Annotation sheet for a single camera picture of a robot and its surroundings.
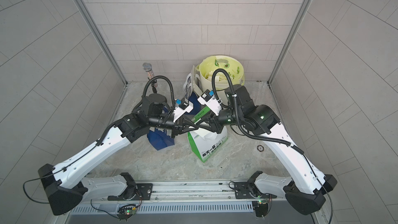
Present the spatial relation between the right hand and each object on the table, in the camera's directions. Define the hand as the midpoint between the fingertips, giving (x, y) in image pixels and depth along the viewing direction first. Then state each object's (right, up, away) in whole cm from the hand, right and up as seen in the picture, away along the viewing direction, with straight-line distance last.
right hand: (200, 123), depth 57 cm
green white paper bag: (+2, -11, +15) cm, 18 cm away
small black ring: (+32, -19, +27) cm, 46 cm away
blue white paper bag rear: (-5, +14, +24) cm, 28 cm away
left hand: (-1, -2, +3) cm, 4 cm away
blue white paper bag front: (-22, -12, +22) cm, 33 cm away
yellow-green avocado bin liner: (+18, +29, +35) cm, 49 cm away
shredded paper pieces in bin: (+11, +20, +35) cm, 42 cm away
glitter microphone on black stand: (-29, +25, +25) cm, 46 cm away
